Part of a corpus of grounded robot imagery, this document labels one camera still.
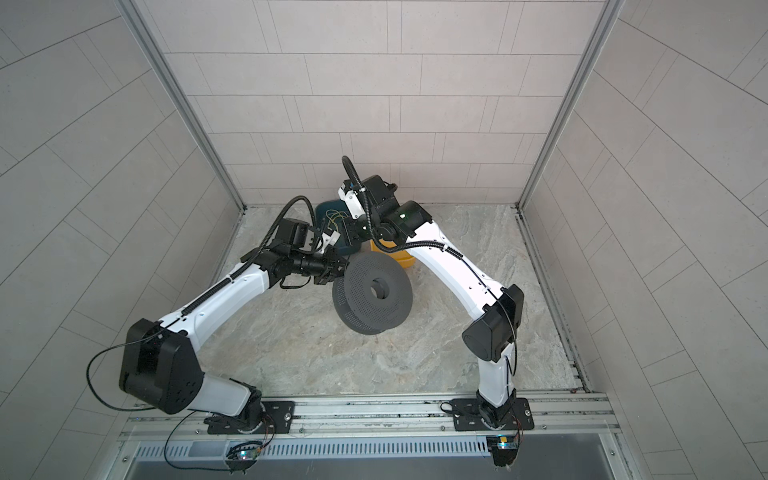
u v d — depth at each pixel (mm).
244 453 643
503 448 680
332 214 1119
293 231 635
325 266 690
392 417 726
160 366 402
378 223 542
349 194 647
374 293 738
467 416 710
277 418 707
